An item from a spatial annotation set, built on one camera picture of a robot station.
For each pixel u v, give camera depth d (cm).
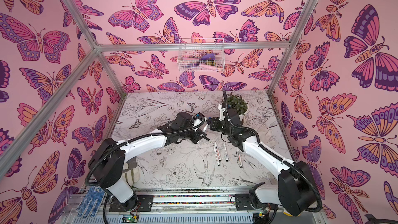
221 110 75
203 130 81
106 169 45
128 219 72
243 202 73
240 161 86
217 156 88
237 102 89
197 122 75
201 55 95
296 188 40
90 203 74
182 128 68
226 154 90
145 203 73
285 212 70
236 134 62
